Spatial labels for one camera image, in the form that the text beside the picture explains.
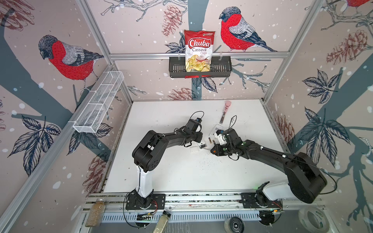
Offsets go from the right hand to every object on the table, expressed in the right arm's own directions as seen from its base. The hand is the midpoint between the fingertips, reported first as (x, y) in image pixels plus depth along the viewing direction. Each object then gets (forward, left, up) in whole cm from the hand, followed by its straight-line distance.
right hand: (210, 153), depth 86 cm
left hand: (+13, +6, -1) cm, 14 cm away
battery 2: (+10, -3, -5) cm, 12 cm away
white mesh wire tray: (+2, +62, +28) cm, 68 cm away
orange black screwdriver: (0, -2, +3) cm, 4 cm away
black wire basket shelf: (+48, -7, +30) cm, 56 cm away
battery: (+12, 0, -5) cm, 13 cm away
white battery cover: (+4, +10, -4) cm, 12 cm away
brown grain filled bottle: (-33, +56, +1) cm, 65 cm away
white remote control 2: (+7, +5, -4) cm, 10 cm away
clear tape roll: (-29, -50, -9) cm, 59 cm away
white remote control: (+22, -5, -4) cm, 23 cm away
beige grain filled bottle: (-34, +23, 0) cm, 42 cm away
